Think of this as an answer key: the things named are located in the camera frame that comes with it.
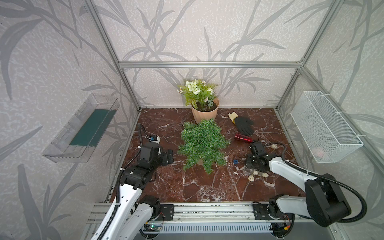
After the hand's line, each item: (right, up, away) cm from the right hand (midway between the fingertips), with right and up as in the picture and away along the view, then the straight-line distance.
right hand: (249, 161), depth 91 cm
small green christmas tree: (-28, +14, -21) cm, 38 cm away
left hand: (-48, +9, -15) cm, 51 cm away
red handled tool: (-2, +13, +8) cm, 16 cm away
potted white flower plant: (-31, +40, -1) cm, 51 cm away
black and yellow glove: (+2, +21, +19) cm, 29 cm away
